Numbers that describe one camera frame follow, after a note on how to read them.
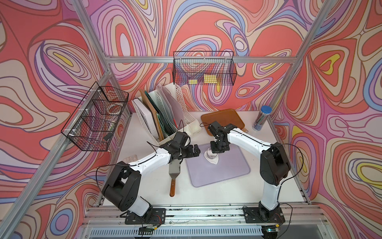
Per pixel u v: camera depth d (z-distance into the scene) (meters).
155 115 0.79
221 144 0.75
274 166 0.49
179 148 0.68
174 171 0.89
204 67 0.96
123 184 0.44
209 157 0.89
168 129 0.92
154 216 0.72
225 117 1.16
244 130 1.07
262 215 0.65
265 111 0.94
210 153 0.84
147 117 0.86
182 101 1.07
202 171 0.89
